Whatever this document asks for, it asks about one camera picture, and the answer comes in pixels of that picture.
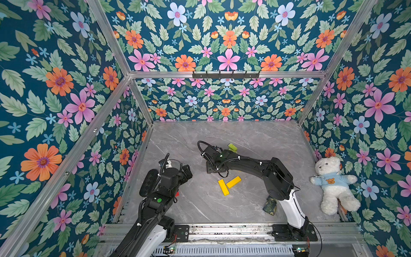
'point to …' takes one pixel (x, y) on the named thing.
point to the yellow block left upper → (223, 187)
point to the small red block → (177, 194)
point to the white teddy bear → (335, 186)
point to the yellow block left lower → (233, 182)
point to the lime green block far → (232, 147)
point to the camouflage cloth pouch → (270, 205)
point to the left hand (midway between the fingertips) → (185, 168)
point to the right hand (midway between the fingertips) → (215, 164)
